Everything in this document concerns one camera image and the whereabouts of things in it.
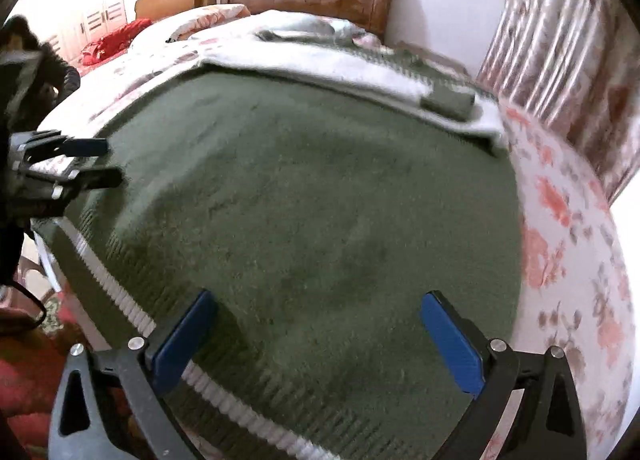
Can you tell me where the floral pink pillow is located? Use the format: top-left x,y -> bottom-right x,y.
132,4 -> 251,48

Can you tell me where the floral curtain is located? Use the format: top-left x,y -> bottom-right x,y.
475,0 -> 640,205

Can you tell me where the red blanket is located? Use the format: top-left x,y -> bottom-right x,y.
80,18 -> 153,66

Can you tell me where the bed with floral sheet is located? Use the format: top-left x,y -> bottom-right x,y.
20,4 -> 636,460

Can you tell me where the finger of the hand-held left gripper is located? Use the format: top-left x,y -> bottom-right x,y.
10,131 -> 110,167
15,166 -> 124,207

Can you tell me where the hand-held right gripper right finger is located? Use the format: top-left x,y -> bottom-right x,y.
420,290 -> 588,460

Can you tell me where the light blue pillow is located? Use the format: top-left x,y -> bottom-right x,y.
255,10 -> 371,48

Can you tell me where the black cable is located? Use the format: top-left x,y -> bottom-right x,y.
0,282 -> 47,333

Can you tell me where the wooden wardrobe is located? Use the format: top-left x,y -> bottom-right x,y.
45,0 -> 128,60

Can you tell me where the red patterned cloth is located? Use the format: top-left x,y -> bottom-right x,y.
0,290 -> 151,460

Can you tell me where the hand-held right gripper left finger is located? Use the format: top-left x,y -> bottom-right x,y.
50,289 -> 219,460

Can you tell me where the green knit sweater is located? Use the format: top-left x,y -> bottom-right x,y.
31,47 -> 526,460

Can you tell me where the person's left forearm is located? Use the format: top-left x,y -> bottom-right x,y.
0,14 -> 81,105

